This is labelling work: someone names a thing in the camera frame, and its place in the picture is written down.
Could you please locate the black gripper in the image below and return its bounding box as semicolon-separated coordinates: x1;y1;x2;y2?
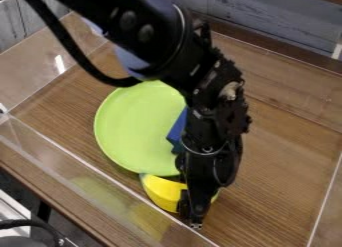
174;132;246;230

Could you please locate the yellow toy banana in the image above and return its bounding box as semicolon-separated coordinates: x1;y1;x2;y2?
139;174;187;213

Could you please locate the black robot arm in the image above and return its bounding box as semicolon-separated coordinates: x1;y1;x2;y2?
24;0;252;228

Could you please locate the green round plate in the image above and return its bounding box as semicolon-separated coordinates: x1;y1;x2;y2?
94;81;185;176

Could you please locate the clear acrylic enclosure wall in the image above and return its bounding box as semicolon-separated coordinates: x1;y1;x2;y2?
0;2;342;247

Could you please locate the black cable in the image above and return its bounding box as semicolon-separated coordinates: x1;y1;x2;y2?
0;219;66;247

